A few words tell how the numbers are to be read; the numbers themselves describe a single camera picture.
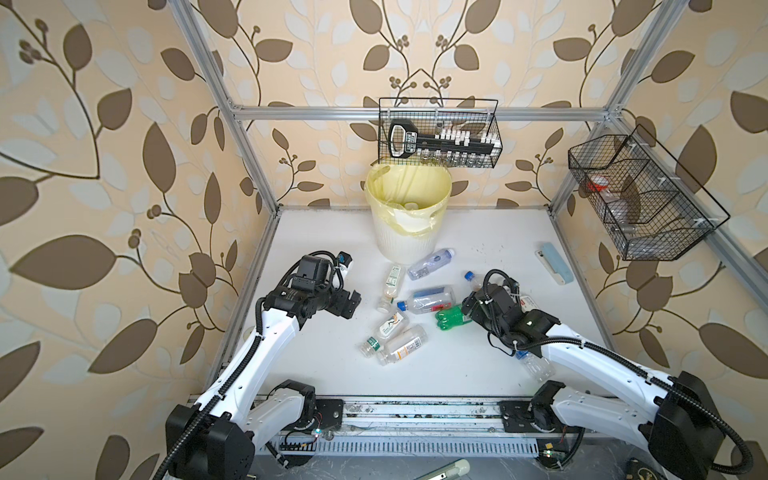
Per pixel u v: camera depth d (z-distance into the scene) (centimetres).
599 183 81
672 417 39
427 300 90
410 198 107
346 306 70
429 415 75
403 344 81
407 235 88
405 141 84
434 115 90
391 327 84
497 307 62
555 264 99
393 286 93
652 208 72
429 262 104
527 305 87
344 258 72
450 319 87
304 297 55
